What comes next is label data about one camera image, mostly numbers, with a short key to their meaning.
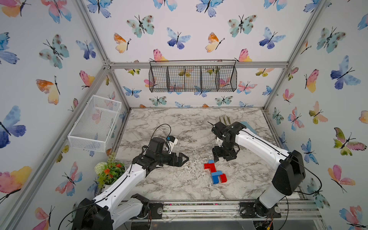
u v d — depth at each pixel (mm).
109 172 682
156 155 624
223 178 830
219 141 658
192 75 982
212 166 870
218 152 705
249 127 1094
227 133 584
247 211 738
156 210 737
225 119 1113
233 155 730
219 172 860
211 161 879
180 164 687
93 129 850
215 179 834
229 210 756
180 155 700
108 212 393
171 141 721
